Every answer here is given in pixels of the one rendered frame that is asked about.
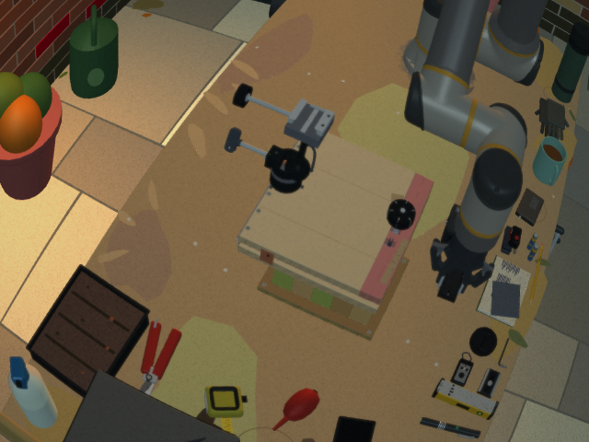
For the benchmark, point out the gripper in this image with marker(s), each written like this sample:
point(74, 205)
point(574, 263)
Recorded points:
point(460, 258)

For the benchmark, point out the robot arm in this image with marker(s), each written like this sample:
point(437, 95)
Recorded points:
point(478, 119)

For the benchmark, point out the black tracker knob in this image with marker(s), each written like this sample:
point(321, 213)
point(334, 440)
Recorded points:
point(401, 213)

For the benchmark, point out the wooden barn-door tracker body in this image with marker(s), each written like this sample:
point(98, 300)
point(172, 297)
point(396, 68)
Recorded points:
point(322, 221)

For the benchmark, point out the black ball head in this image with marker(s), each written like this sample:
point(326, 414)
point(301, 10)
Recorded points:
point(287, 170)

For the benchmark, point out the grey dovetail clamp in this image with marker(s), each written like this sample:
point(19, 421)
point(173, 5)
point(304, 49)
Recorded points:
point(309, 122)

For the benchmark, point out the black ball head lock lever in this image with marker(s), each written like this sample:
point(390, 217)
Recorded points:
point(235, 140)

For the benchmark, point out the black clamp knob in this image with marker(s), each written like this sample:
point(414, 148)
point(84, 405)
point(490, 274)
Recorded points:
point(243, 94)

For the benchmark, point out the white notepad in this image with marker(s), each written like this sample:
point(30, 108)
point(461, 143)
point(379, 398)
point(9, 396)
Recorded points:
point(508, 271)

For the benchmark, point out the grey card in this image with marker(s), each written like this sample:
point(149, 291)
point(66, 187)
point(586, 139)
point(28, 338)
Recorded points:
point(505, 299)

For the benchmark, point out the black remote with red button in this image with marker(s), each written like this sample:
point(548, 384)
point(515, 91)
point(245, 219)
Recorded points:
point(511, 239)

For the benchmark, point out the wooden scale strip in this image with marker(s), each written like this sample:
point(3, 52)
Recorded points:
point(395, 262)

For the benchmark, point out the black lens cap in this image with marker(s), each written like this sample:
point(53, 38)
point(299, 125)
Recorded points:
point(483, 341)

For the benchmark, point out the blue white battery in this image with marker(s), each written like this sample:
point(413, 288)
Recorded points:
point(533, 253)
point(533, 240)

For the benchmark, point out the yellow pencil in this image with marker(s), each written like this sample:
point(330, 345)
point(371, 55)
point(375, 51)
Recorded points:
point(536, 271)

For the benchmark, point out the green leaf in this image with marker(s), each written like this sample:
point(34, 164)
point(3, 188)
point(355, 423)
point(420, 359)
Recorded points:
point(518, 338)

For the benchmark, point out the grey hex key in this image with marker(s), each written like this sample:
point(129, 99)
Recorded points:
point(503, 357)

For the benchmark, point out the brown notebook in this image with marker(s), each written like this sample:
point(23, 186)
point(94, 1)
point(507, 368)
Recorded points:
point(530, 206)

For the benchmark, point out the black grey light meter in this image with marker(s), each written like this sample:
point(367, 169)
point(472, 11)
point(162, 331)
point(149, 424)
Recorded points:
point(461, 370)

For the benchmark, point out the grey metal clip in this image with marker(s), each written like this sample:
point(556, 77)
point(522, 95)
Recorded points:
point(558, 234)

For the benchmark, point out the black small device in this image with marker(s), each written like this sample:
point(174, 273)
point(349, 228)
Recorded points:
point(489, 382)

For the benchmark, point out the yellow spirit level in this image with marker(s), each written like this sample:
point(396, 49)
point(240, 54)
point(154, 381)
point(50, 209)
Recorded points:
point(465, 399)

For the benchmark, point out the teal mug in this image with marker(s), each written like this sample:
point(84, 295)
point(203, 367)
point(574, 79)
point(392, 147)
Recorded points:
point(547, 161)

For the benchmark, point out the black torch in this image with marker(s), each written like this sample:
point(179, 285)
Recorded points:
point(451, 427)

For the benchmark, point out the black tablet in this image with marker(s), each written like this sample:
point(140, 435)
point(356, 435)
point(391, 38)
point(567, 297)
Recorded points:
point(354, 430)

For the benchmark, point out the red air blower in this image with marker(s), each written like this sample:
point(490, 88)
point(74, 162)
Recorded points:
point(299, 403)

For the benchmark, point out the dark green thermos flask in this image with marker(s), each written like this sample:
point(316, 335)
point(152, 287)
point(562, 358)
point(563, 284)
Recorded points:
point(570, 64)

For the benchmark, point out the yellow tape measure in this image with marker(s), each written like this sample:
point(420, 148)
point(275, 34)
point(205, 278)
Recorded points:
point(223, 401)

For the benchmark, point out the red pruning shears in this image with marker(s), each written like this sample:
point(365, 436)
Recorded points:
point(158, 352)

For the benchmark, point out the dark grey box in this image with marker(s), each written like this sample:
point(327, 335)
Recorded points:
point(138, 414)

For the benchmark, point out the black seed tray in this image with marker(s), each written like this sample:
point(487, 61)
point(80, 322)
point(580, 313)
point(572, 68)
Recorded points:
point(87, 329)

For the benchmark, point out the green watering can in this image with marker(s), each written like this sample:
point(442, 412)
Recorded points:
point(94, 60)

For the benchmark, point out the red flower pot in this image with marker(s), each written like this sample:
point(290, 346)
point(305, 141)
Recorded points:
point(27, 170)

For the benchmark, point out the white spray bottle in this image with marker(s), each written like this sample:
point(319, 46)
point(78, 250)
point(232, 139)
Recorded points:
point(32, 396)

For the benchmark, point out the green round fruit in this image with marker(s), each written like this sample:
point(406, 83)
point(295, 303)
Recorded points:
point(8, 89)
point(39, 87)

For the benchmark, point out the orange round fruit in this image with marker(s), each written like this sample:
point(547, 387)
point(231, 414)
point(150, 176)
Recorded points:
point(20, 124)

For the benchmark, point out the black camera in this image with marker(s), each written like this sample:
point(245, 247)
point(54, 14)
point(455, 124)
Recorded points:
point(452, 286)

